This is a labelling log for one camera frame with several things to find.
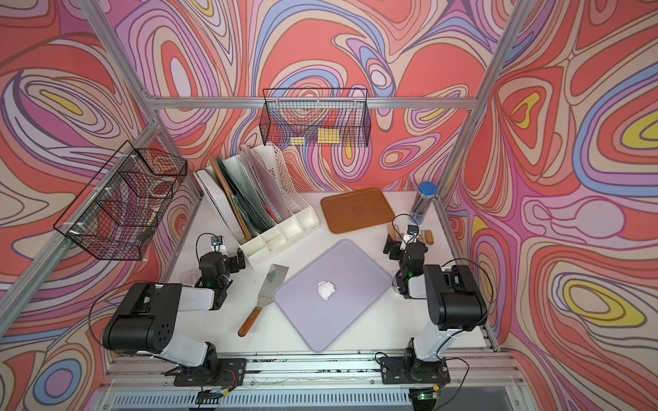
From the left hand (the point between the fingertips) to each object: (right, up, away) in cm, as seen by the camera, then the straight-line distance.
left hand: (229, 251), depth 93 cm
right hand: (+65, +3, +2) cm, 65 cm away
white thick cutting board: (-5, +26, -5) cm, 27 cm away
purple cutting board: (+49, -12, +3) cm, 50 cm away
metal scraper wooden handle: (+17, -12, -3) cm, 21 cm away
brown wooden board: (+7, +18, -15) cm, 25 cm away
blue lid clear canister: (+74, +20, +2) cm, 76 cm away
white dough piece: (+36, -13, -5) cm, 39 cm away
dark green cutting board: (+12, +11, -1) cm, 16 cm away
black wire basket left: (-24, +13, -21) cm, 35 cm away
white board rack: (+14, +20, -10) cm, 26 cm away
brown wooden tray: (+50, +16, +21) cm, 56 cm away
